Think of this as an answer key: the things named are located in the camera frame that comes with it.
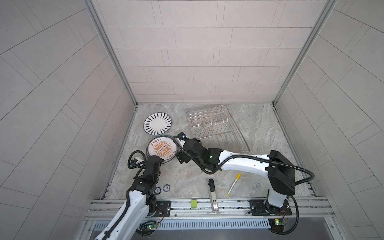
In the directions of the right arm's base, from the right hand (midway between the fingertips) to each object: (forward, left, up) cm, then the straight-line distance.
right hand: (179, 148), depth 78 cm
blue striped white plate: (+26, +17, -10) cm, 33 cm away
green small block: (-23, -6, -13) cm, 27 cm away
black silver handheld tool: (-20, -16, -10) cm, 27 cm away
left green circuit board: (-30, +16, -16) cm, 37 cm away
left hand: (+3, +11, -7) cm, 13 cm away
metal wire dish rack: (+21, -22, -12) cm, 33 cm away
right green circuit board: (-34, -44, -15) cm, 57 cm away
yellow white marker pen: (-13, -30, -14) cm, 35 cm away
